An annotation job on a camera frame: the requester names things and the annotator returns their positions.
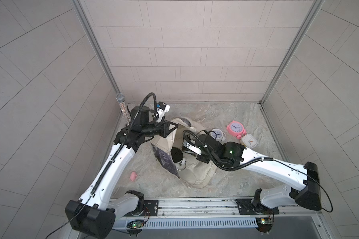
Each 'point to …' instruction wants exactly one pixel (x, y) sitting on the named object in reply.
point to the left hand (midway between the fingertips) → (178, 124)
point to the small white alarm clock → (249, 140)
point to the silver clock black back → (177, 155)
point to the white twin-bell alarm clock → (218, 135)
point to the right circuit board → (264, 224)
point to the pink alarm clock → (236, 129)
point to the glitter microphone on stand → (120, 97)
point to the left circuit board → (135, 224)
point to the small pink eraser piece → (133, 176)
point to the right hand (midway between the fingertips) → (197, 147)
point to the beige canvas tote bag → (195, 174)
